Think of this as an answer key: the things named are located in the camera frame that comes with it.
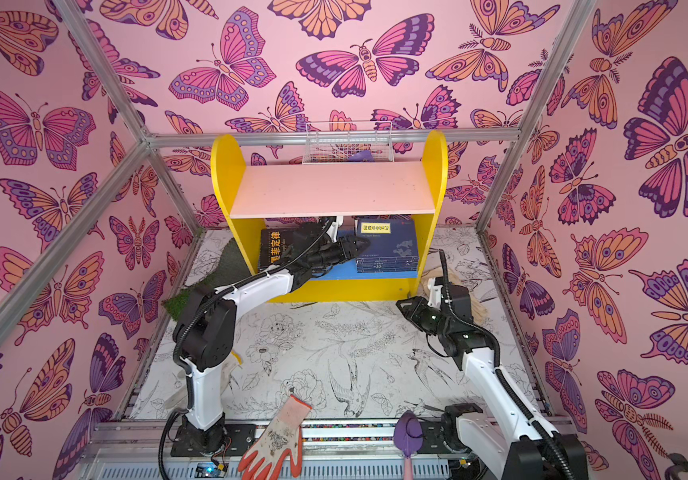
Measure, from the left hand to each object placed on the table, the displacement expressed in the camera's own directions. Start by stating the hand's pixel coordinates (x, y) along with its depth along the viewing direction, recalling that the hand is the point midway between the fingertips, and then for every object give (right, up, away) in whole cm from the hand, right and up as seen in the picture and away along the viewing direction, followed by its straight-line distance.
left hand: (372, 242), depth 83 cm
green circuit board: (-41, -56, -11) cm, 70 cm away
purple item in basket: (-2, +28, +11) cm, 30 cm away
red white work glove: (-23, -48, -10) cm, 54 cm away
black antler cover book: (-30, 0, +7) cm, 31 cm away
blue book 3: (+5, -6, +4) cm, 9 cm away
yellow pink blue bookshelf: (-5, +3, +6) cm, 9 cm away
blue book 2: (+10, -5, +4) cm, 12 cm away
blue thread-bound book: (0, -8, +5) cm, 9 cm away
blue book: (+6, +2, +6) cm, 8 cm away
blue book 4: (+9, -7, +4) cm, 12 cm away
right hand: (+8, -16, -2) cm, 18 cm away
